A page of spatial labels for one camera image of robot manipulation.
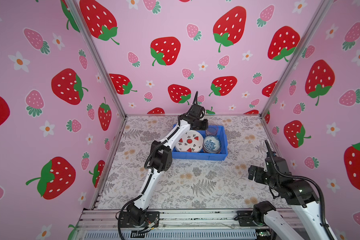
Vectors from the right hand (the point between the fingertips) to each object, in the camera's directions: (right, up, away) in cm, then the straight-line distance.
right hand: (257, 170), depth 72 cm
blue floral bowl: (-19, +11, +22) cm, 31 cm away
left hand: (-20, +23, +24) cm, 39 cm away
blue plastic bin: (-25, +4, +19) cm, 32 cm away
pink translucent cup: (-17, +20, +29) cm, 39 cm away
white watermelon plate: (-31, +12, +29) cm, 44 cm away
